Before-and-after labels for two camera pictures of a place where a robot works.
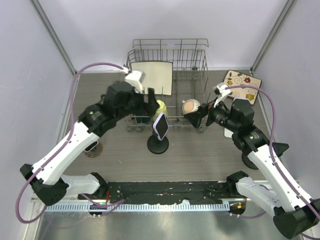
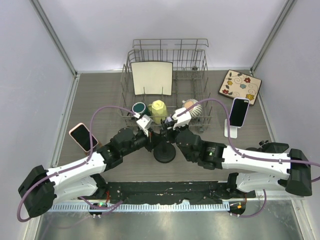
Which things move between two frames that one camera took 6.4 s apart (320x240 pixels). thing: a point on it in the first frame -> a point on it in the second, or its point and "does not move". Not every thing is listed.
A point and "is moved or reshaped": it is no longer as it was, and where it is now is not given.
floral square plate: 234,78 does not move
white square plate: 158,75 does not move
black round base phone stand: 156,146 is moved or reshaped
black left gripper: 144,108 -> 151,141
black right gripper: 195,118 -> 171,132
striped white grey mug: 190,105 does not move
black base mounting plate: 162,193 does not move
